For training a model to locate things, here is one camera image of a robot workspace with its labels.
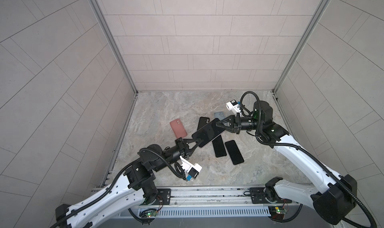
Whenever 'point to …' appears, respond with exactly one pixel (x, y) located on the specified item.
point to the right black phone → (234, 152)
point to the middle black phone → (219, 146)
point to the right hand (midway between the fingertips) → (219, 129)
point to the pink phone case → (178, 128)
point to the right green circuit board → (277, 212)
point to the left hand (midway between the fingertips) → (200, 136)
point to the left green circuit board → (150, 214)
